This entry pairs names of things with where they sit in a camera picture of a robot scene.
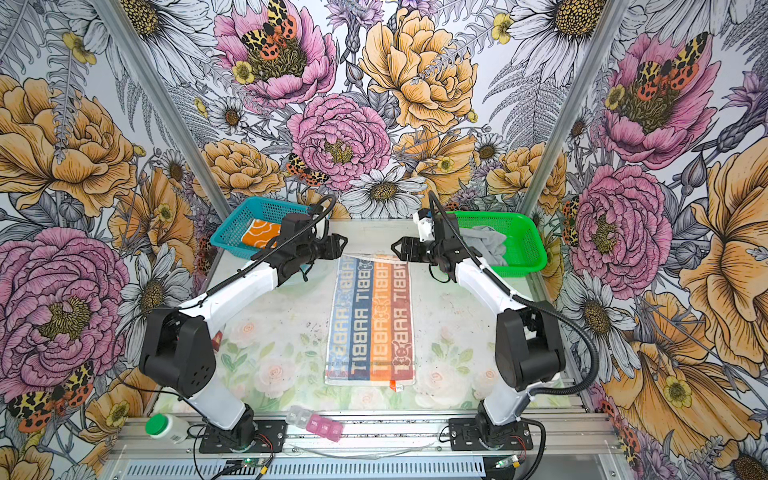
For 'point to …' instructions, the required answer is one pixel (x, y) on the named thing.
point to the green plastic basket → (525, 250)
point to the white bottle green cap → (167, 427)
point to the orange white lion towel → (259, 233)
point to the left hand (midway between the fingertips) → (337, 246)
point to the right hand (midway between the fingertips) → (402, 254)
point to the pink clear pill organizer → (308, 419)
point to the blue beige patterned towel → (370, 331)
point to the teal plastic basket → (229, 236)
